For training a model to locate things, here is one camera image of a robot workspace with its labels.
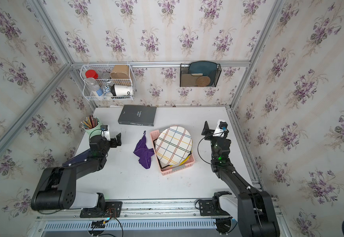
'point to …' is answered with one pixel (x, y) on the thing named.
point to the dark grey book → (138, 115)
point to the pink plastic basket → (173, 169)
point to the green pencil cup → (92, 125)
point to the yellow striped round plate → (182, 162)
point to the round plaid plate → (173, 145)
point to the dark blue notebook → (84, 155)
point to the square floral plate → (162, 165)
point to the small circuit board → (98, 224)
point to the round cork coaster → (202, 81)
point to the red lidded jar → (91, 73)
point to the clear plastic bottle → (92, 85)
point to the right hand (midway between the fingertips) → (215, 123)
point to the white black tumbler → (122, 90)
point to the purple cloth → (144, 152)
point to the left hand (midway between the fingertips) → (115, 134)
